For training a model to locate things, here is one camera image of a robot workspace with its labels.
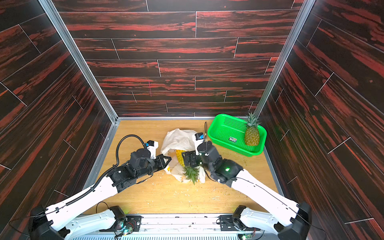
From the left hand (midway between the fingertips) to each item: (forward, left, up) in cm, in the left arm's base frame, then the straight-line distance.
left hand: (174, 159), depth 73 cm
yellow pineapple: (0, -8, -15) cm, 17 cm away
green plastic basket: (+36, -36, -20) cm, 55 cm away
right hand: (+4, -9, +3) cm, 10 cm away
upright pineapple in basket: (+27, -48, -9) cm, 56 cm away
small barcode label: (+30, -38, -21) cm, 53 cm away
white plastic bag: (+17, 0, -5) cm, 17 cm away
